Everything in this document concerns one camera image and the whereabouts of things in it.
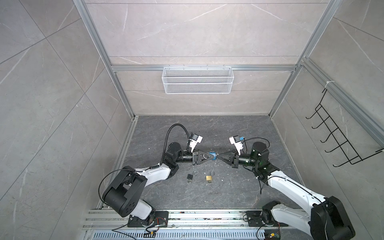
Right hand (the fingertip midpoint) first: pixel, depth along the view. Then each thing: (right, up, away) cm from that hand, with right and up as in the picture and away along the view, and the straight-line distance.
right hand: (218, 156), depth 73 cm
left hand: (-3, +1, -2) cm, 4 cm away
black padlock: (-15, -15, +15) cm, 26 cm away
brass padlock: (-3, -16, +15) cm, 22 cm away
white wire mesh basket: (-10, +47, +27) cm, 55 cm away
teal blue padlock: (-2, +2, -2) cm, 3 cm away
